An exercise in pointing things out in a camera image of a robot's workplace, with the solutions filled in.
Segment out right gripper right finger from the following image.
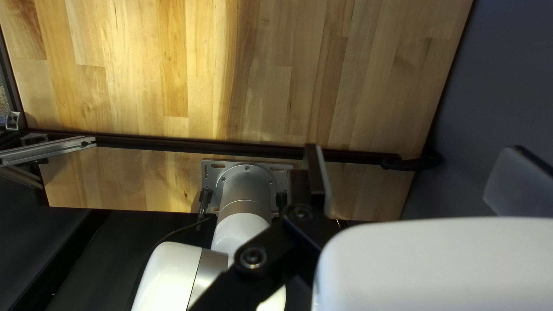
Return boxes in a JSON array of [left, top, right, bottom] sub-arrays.
[[482, 145, 553, 217]]

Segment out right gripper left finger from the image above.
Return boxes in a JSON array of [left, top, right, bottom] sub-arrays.
[[188, 143, 338, 311]]

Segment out thin black cable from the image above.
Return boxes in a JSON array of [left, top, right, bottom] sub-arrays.
[[134, 215, 214, 283]]

